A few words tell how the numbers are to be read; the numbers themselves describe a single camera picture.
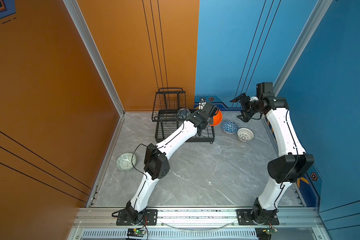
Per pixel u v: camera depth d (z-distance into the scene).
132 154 0.92
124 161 0.92
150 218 0.74
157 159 0.52
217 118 0.87
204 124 0.62
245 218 0.72
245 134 1.05
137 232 0.71
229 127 1.09
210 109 0.65
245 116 0.73
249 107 0.68
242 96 0.72
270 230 0.70
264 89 0.61
